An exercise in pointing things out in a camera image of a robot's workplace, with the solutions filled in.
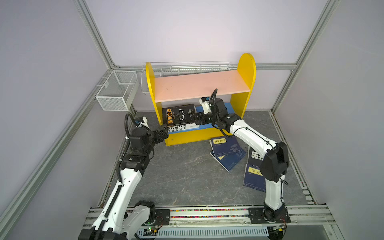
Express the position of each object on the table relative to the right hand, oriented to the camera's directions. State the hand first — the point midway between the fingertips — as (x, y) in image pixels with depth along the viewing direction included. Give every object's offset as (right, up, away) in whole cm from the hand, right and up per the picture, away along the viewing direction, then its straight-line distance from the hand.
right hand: (196, 116), depth 84 cm
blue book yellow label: (+33, -36, +2) cm, 49 cm away
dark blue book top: (+18, -18, +12) cm, 28 cm away
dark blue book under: (+20, -28, +8) cm, 35 cm away
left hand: (-18, -7, -9) cm, 22 cm away
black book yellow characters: (-11, +1, +7) cm, 13 cm away
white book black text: (-8, -7, +5) cm, 12 cm away
